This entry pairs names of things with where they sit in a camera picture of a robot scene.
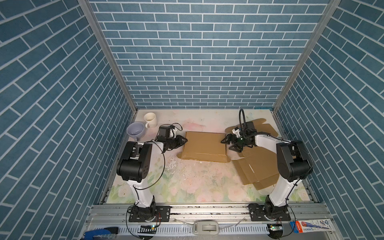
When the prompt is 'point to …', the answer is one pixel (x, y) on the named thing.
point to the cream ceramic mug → (150, 118)
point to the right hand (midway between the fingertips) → (224, 143)
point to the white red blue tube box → (312, 226)
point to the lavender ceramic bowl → (135, 130)
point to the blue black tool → (107, 233)
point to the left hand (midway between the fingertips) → (185, 140)
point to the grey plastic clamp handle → (206, 228)
